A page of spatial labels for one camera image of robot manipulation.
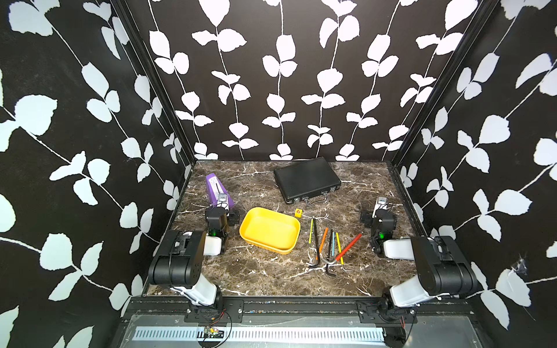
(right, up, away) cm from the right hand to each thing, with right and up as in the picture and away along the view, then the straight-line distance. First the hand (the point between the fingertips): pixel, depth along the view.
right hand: (376, 205), depth 94 cm
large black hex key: (-27, -21, -10) cm, 36 cm away
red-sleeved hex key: (-13, -17, -5) cm, 22 cm away
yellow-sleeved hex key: (-17, -17, -4) cm, 25 cm away
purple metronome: (-71, +6, -1) cm, 71 cm away
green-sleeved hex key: (-29, -11, -1) cm, 31 cm away
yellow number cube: (-34, -4, +4) cm, 35 cm away
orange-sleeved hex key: (-24, -15, -4) cm, 29 cm away
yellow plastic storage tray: (-45, -11, -1) cm, 47 cm away
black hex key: (-22, -20, -7) cm, 31 cm away
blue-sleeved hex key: (-20, -17, -4) cm, 26 cm away
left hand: (-68, +1, +1) cm, 68 cm away
